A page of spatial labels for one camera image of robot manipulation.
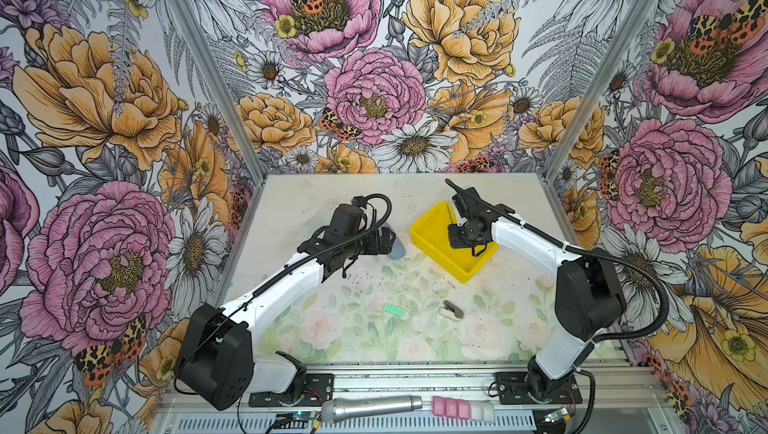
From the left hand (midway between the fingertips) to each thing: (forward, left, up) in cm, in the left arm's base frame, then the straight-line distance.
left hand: (379, 244), depth 84 cm
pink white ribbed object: (-37, -20, -15) cm, 44 cm away
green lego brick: (-13, -4, -13) cm, 19 cm away
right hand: (+3, -24, -6) cm, 25 cm away
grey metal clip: (-15, -22, -13) cm, 29 cm away
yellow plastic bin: (+9, -16, -10) cm, 21 cm away
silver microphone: (-37, +10, -11) cm, 39 cm away
